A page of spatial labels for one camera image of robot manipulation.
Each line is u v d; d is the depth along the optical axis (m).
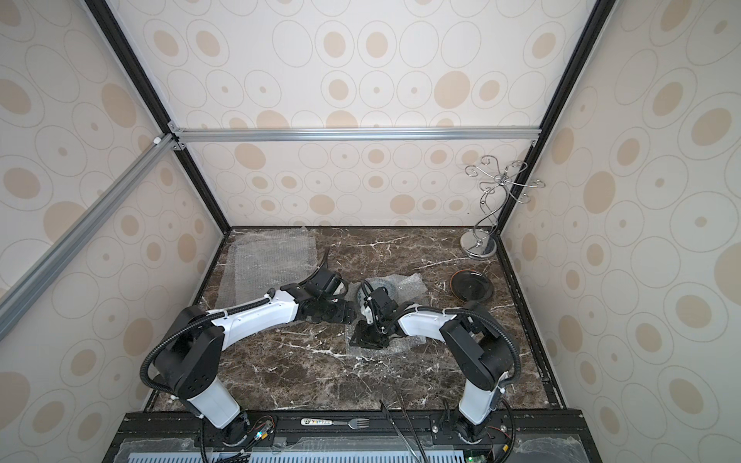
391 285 1.00
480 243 1.13
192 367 0.44
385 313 0.72
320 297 0.69
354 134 0.94
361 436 0.73
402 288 0.97
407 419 0.74
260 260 1.08
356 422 0.74
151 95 0.81
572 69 0.77
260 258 1.08
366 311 0.87
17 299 0.51
